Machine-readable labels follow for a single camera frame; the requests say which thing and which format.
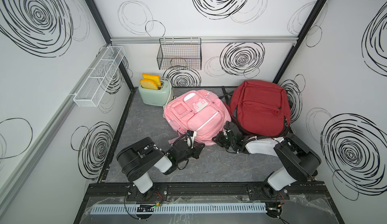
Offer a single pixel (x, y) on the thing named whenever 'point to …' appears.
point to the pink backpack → (202, 111)
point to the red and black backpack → (277, 122)
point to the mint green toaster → (160, 97)
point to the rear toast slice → (155, 78)
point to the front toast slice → (148, 84)
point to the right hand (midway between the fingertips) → (211, 139)
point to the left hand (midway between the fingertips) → (204, 146)
